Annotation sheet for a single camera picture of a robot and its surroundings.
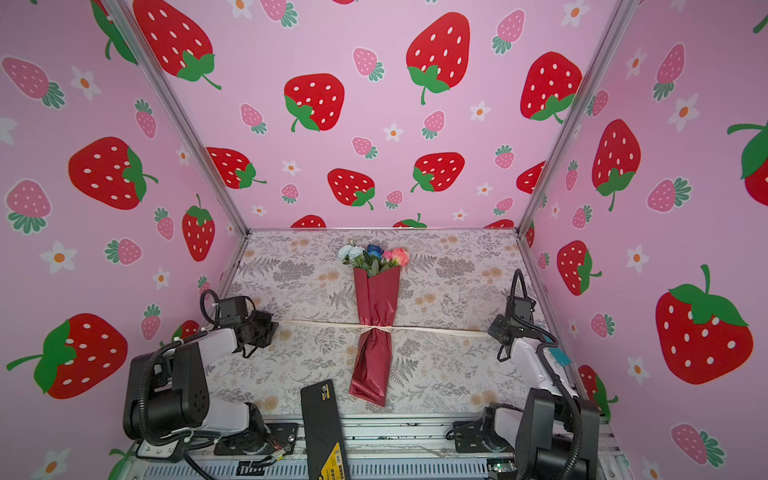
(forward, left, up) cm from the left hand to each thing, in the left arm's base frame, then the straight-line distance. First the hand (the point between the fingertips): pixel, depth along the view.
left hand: (278, 317), depth 94 cm
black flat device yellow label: (-32, -20, 0) cm, 38 cm away
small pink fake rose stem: (+25, -35, +2) cm, 43 cm away
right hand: (-4, -72, +3) cm, 72 cm away
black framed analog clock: (-36, +21, +1) cm, 42 cm away
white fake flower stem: (+25, -21, +4) cm, 33 cm away
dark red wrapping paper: (-12, -31, +1) cm, 34 cm away
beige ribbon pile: (-4, -33, +1) cm, 33 cm away
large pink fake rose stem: (+24, -40, +3) cm, 47 cm away
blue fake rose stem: (+26, -30, +4) cm, 40 cm away
